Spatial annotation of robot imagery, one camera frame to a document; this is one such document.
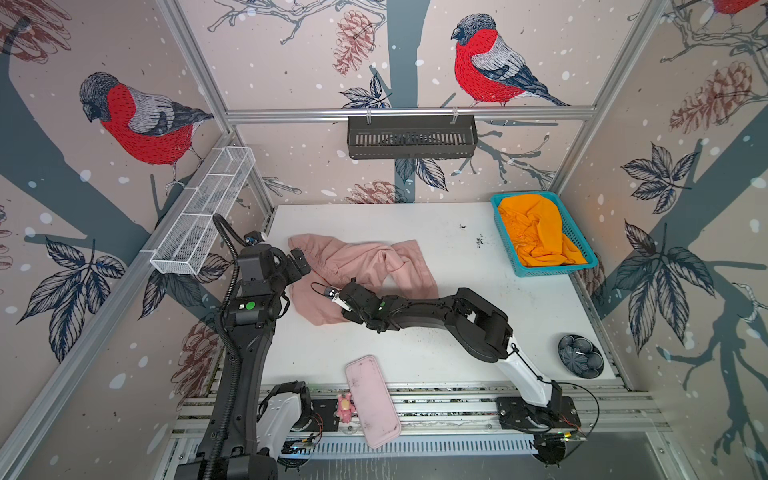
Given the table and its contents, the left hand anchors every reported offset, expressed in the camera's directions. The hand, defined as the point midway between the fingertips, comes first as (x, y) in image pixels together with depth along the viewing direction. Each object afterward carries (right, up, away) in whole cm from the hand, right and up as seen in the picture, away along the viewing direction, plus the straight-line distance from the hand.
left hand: (285, 257), depth 75 cm
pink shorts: (+28, -6, +18) cm, 34 cm away
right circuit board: (+67, -44, -4) cm, 80 cm away
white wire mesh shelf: (-23, +2, -5) cm, 23 cm away
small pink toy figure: (+16, -37, -2) cm, 41 cm away
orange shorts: (+78, +9, +29) cm, 84 cm away
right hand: (+14, -15, +21) cm, 29 cm away
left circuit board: (+5, -46, -3) cm, 47 cm away
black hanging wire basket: (+35, +40, +30) cm, 61 cm away
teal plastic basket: (+91, +7, +29) cm, 95 cm away
